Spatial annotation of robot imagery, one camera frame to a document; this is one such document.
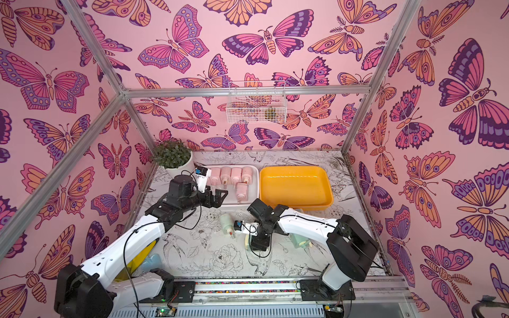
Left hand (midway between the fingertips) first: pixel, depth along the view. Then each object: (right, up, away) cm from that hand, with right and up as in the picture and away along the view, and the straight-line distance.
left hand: (220, 188), depth 80 cm
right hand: (+13, -22, +2) cm, 25 cm away
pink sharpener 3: (+10, +5, +20) cm, 23 cm away
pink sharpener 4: (+7, -3, +15) cm, 17 cm away
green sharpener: (+2, -15, +3) cm, 16 cm away
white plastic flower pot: (-15, +8, +2) cm, 17 cm away
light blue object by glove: (-28, -30, 0) cm, 41 cm away
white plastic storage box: (+13, -2, +21) cm, 24 cm away
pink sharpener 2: (+4, +4, +21) cm, 21 cm away
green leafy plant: (-26, +15, +14) cm, 33 cm away
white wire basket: (+14, +40, +15) cm, 45 cm away
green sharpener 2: (+11, -21, -1) cm, 24 cm away
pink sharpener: (-1, +4, +20) cm, 20 cm away
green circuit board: (-18, -43, -10) cm, 48 cm away
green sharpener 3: (+32, -21, -1) cm, 38 cm away
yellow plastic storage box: (+37, -2, +24) cm, 44 cm away
